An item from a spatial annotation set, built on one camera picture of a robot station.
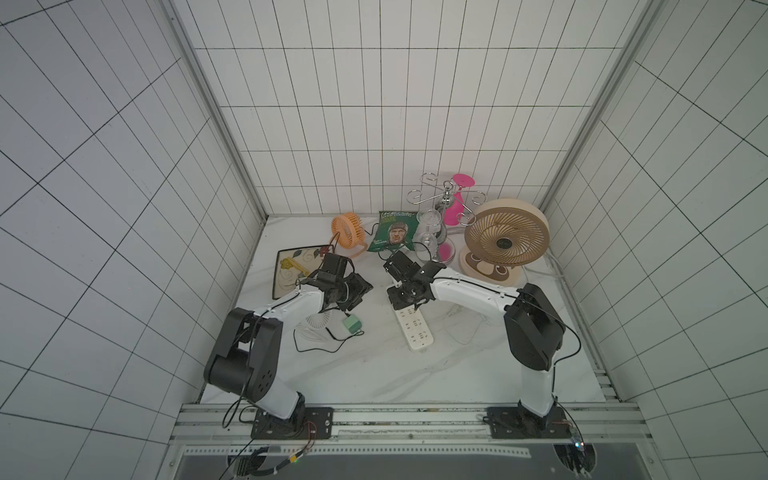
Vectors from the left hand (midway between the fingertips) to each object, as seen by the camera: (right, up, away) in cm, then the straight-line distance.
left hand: (367, 295), depth 90 cm
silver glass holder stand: (+23, +28, 0) cm, 36 cm away
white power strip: (+15, -9, -3) cm, 18 cm away
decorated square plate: (-28, +9, +15) cm, 33 cm away
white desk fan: (-14, -7, -9) cm, 18 cm away
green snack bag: (+9, +21, +13) cm, 27 cm away
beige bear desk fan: (+39, +18, -8) cm, 44 cm away
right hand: (+6, -2, -1) cm, 7 cm away
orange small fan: (-7, +20, +11) cm, 24 cm away
